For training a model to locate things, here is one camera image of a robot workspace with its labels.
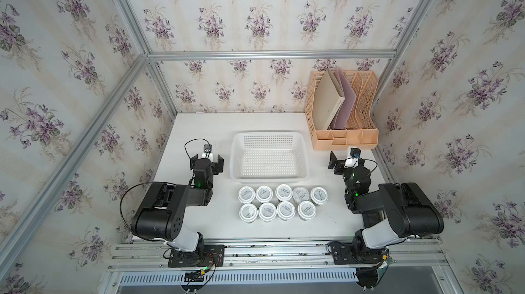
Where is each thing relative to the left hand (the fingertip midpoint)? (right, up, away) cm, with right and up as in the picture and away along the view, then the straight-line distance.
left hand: (209, 155), depth 92 cm
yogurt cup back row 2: (+25, -15, -10) cm, 31 cm away
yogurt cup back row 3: (+34, -14, -10) cm, 38 cm away
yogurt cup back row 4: (+41, -15, -9) cm, 44 cm away
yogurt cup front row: (+19, -20, -16) cm, 32 cm away
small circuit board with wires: (+1, -40, -21) cm, 45 cm away
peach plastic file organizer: (+75, +11, +9) cm, 76 cm away
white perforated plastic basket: (+28, -2, +9) cm, 30 cm away
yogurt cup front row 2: (+27, -20, -15) cm, 37 cm away
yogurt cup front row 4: (+42, -20, -14) cm, 49 cm away
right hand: (+62, +2, -3) cm, 62 cm away
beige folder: (+57, +27, +6) cm, 63 cm away
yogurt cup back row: (+18, -15, -10) cm, 25 cm away
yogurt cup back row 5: (+48, -15, -11) cm, 51 cm away
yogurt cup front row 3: (+34, -20, -14) cm, 42 cm away
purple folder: (+64, +18, +8) cm, 67 cm away
